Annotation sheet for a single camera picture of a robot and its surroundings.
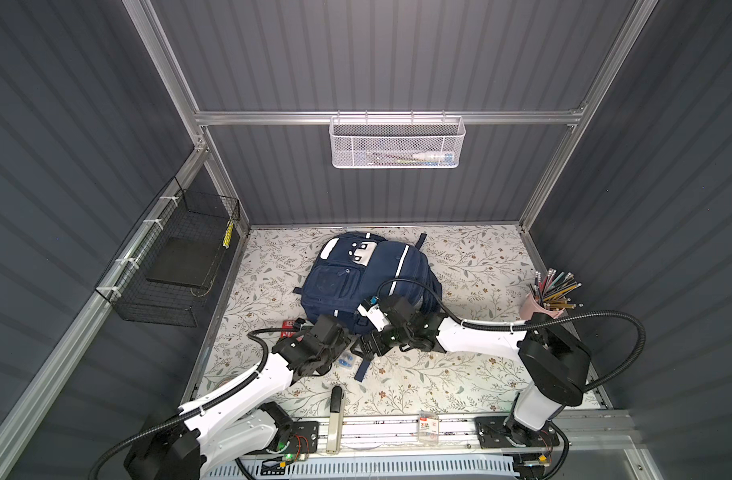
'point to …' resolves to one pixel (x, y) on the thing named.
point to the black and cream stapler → (335, 434)
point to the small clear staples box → (428, 429)
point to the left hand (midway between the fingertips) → (344, 343)
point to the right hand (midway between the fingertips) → (364, 344)
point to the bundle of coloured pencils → (552, 290)
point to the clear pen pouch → (346, 360)
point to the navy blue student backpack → (354, 268)
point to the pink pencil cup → (528, 307)
